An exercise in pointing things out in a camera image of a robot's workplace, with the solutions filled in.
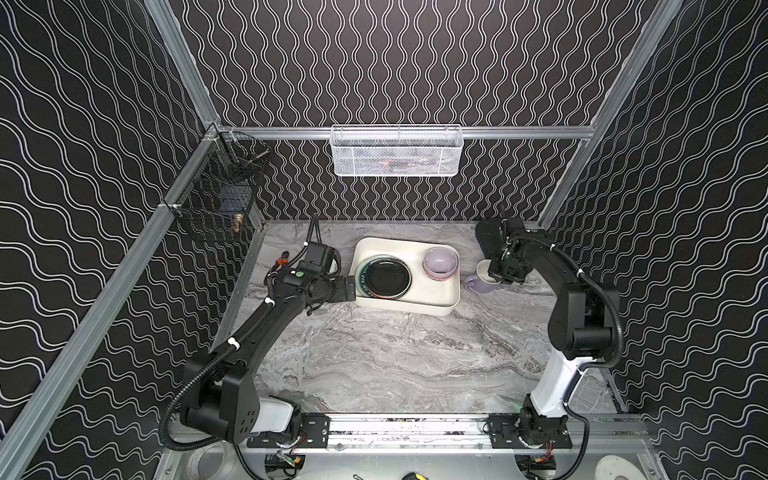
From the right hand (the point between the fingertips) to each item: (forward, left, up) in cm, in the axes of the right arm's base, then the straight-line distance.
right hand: (502, 278), depth 94 cm
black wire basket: (+17, +90, +18) cm, 93 cm away
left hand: (-9, +49, +8) cm, 50 cm away
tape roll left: (-49, +78, -7) cm, 92 cm away
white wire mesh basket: (+61, +33, +8) cm, 70 cm away
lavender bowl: (+11, +18, -6) cm, 21 cm away
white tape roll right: (-47, -17, -10) cm, 51 cm away
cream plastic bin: (-2, +23, -8) cm, 25 cm away
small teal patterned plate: (+4, +45, -4) cm, 46 cm away
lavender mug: (-3, +7, +3) cm, 8 cm away
